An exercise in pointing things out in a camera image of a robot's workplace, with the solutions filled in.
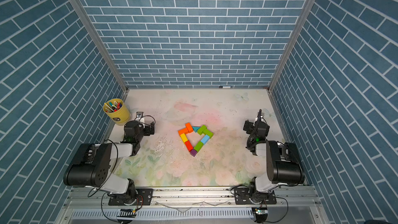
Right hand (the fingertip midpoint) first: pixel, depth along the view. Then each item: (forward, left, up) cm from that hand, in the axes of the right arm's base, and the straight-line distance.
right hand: (257, 122), depth 94 cm
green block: (-6, +35, -5) cm, 36 cm away
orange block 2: (-5, +42, -4) cm, 43 cm away
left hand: (-5, +67, +1) cm, 67 cm away
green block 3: (-16, +35, -6) cm, 39 cm away
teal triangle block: (-5, +38, -4) cm, 39 cm away
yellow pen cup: (-1, +89, +4) cm, 89 cm away
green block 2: (-7, +30, -5) cm, 32 cm away
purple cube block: (-21, +38, -4) cm, 43 cm away
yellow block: (-11, +45, -5) cm, 46 cm away
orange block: (-7, +46, -6) cm, 47 cm away
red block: (-17, +41, -4) cm, 44 cm away
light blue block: (-12, +32, -4) cm, 34 cm away
